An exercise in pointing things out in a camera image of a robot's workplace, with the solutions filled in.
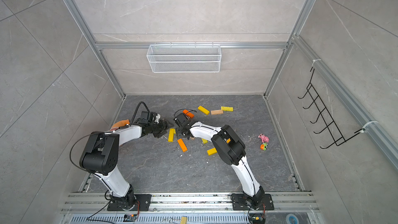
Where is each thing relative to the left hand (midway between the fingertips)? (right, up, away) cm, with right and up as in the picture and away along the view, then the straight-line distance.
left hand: (173, 125), depth 96 cm
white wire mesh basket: (+6, +44, +5) cm, 45 cm away
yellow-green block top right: (+37, +11, +15) cm, 41 cm away
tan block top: (+28, +8, +12) cm, 32 cm away
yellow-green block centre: (+20, -10, -2) cm, 22 cm away
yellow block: (+2, -3, -5) cm, 6 cm away
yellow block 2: (-2, -6, +2) cm, 7 cm away
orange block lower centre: (+6, -12, -3) cm, 14 cm away
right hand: (+6, -5, +3) cm, 9 cm away
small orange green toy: (+55, -12, -5) cm, 57 cm away
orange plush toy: (-35, +1, +4) cm, 35 cm away
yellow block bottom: (+24, -15, -6) cm, 29 cm away
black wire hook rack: (+70, 0, -38) cm, 80 cm away
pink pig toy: (+57, -8, -2) cm, 58 cm away
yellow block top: (+21, +9, +12) cm, 26 cm away
